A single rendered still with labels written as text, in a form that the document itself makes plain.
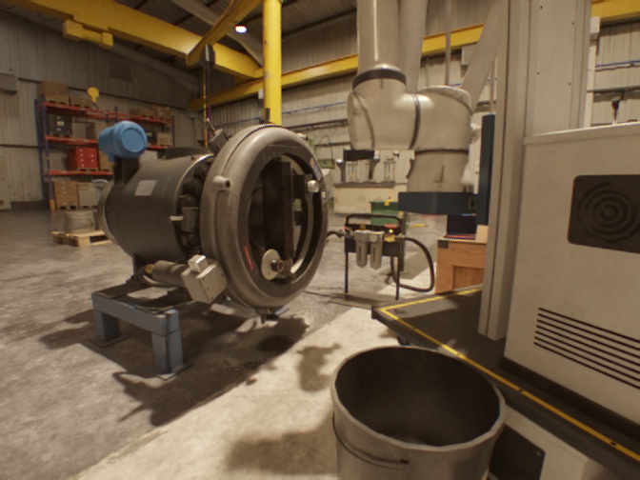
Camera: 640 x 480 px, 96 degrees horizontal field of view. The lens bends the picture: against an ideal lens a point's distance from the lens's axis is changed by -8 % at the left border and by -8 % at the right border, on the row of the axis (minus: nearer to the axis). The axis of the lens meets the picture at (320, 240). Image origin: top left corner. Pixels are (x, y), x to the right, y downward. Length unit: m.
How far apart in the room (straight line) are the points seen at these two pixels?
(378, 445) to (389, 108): 0.74
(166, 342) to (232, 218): 0.60
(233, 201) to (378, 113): 0.51
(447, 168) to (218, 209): 0.69
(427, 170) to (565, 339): 0.50
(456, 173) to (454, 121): 0.14
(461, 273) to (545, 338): 1.03
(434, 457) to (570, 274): 0.42
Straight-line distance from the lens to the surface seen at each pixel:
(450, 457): 0.56
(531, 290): 0.78
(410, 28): 1.23
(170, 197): 1.38
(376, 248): 1.97
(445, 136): 0.91
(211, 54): 7.82
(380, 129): 0.87
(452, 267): 1.75
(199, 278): 1.02
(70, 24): 12.87
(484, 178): 0.96
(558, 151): 0.74
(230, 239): 1.04
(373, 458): 0.59
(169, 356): 1.43
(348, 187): 7.93
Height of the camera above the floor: 0.73
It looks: 9 degrees down
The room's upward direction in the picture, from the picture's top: straight up
